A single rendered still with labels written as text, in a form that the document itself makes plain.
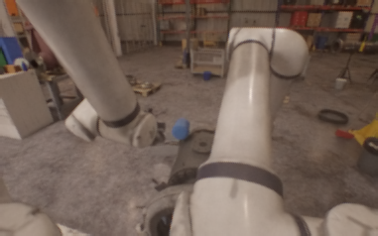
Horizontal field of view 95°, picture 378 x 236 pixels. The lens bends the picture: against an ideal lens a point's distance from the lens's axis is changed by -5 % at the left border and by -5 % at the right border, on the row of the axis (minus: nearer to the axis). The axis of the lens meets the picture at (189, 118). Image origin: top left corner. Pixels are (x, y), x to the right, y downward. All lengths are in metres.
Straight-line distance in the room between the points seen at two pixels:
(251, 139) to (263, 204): 0.12
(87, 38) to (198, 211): 0.29
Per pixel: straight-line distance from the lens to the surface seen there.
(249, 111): 0.39
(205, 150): 1.58
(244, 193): 0.28
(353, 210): 0.34
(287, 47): 0.68
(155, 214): 1.36
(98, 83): 0.35
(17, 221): 0.34
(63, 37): 0.32
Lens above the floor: 1.90
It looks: 28 degrees down
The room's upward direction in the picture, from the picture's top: 1 degrees counter-clockwise
